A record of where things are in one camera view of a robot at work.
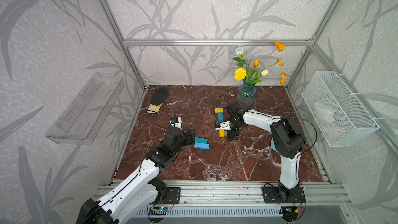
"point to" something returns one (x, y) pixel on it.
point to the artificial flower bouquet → (251, 73)
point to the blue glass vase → (246, 94)
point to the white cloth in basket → (326, 115)
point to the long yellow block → (222, 133)
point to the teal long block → (201, 140)
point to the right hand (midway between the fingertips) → (228, 128)
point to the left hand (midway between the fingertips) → (191, 131)
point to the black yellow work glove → (157, 98)
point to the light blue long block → (202, 145)
